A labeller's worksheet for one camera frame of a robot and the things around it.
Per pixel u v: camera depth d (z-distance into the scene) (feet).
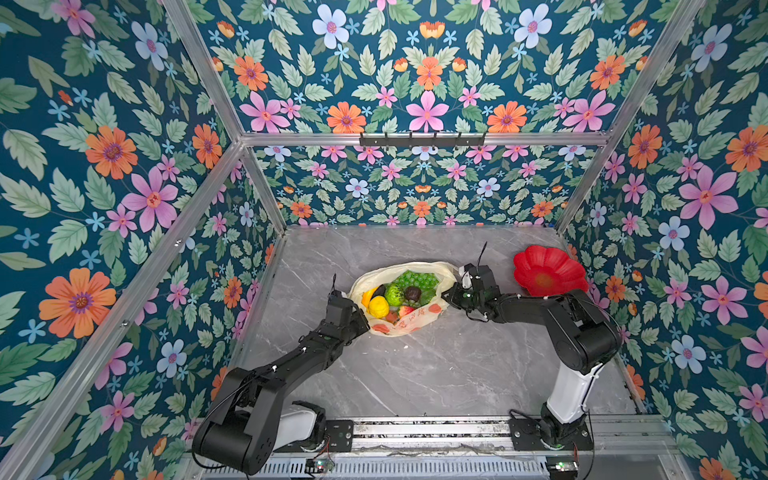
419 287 3.23
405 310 3.00
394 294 3.06
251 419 1.36
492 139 6.31
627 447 2.41
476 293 2.65
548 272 3.51
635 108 2.76
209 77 2.55
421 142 3.06
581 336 1.66
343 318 2.31
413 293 3.14
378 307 3.00
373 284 2.96
